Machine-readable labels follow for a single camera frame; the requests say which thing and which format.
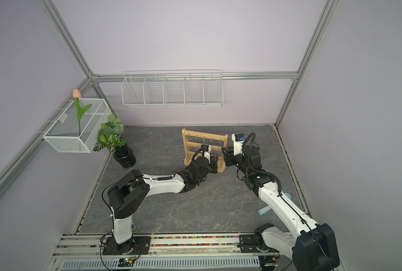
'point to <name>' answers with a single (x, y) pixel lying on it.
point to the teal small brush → (268, 208)
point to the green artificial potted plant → (109, 135)
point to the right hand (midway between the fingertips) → (225, 146)
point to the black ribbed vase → (123, 154)
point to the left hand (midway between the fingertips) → (218, 158)
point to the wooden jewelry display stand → (187, 160)
